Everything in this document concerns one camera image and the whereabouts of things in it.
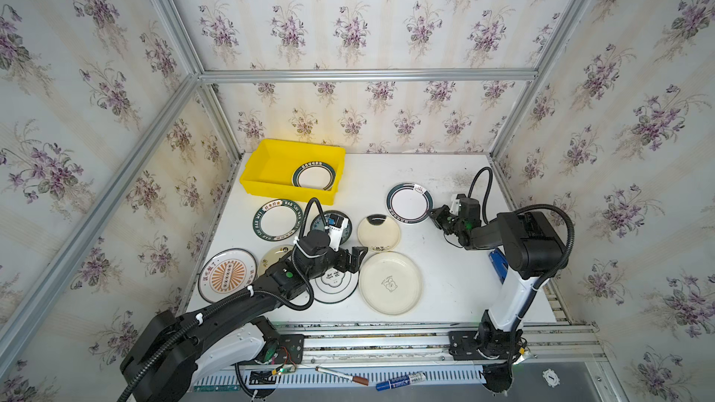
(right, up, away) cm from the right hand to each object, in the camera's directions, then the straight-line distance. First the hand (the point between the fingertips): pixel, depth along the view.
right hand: (426, 213), depth 100 cm
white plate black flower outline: (-32, -21, -16) cm, 41 cm away
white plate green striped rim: (-6, +3, +4) cm, 8 cm away
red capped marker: (-28, -38, -31) cm, 56 cm away
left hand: (-26, -6, -21) cm, 34 cm away
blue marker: (-15, -38, -32) cm, 52 cm away
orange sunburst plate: (-67, -18, -14) cm, 70 cm away
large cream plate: (-15, -20, -15) cm, 29 cm away
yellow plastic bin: (-63, +16, +17) cm, 67 cm away
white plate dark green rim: (-43, +14, +12) cm, 47 cm away
